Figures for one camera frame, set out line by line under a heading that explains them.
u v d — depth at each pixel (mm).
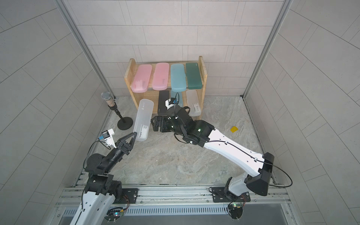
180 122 456
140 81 654
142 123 689
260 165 391
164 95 889
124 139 621
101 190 523
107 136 592
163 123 544
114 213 654
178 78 679
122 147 591
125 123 991
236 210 661
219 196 672
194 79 678
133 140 667
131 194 712
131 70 700
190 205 695
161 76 684
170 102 569
